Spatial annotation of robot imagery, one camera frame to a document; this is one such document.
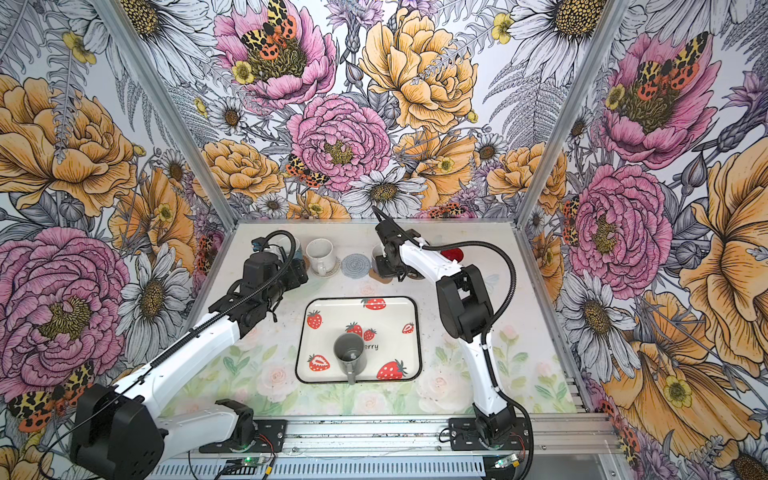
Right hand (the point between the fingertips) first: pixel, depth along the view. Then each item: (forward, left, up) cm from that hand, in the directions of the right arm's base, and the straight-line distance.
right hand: (390, 278), depth 99 cm
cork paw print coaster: (+5, +5, -4) cm, 8 cm away
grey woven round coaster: (+9, +12, -5) cm, 16 cm away
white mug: (+7, +22, +5) cm, 24 cm away
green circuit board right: (-49, -28, -6) cm, 57 cm away
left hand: (-7, +27, +13) cm, 31 cm away
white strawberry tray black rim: (-14, 0, -7) cm, 15 cm away
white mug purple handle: (+9, +4, +3) cm, 10 cm away
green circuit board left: (-48, +33, -5) cm, 58 cm away
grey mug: (-23, +12, -3) cm, 26 cm away
